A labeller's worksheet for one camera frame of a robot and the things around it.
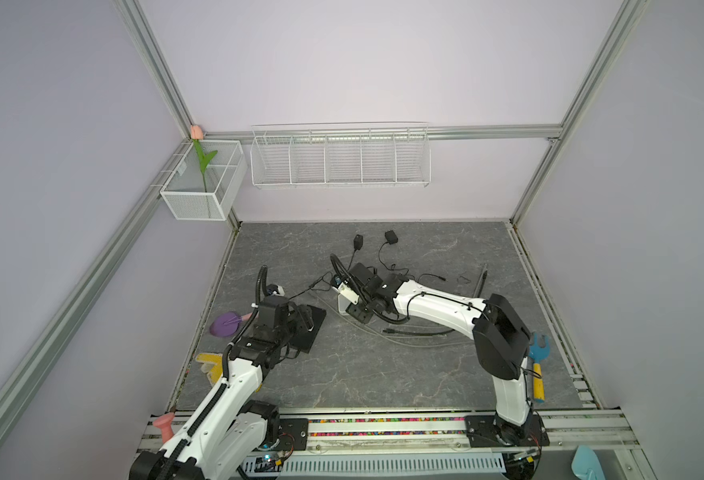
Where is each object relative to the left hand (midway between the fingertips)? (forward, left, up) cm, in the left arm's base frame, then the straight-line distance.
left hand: (303, 316), depth 84 cm
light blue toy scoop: (-38, -68, -10) cm, 78 cm away
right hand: (+4, -16, -3) cm, 17 cm away
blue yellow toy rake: (-12, -68, -10) cm, 69 cm away
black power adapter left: (+33, -17, -7) cm, 38 cm away
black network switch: (-4, 0, -8) cm, 9 cm away
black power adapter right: (+36, -30, -10) cm, 48 cm away
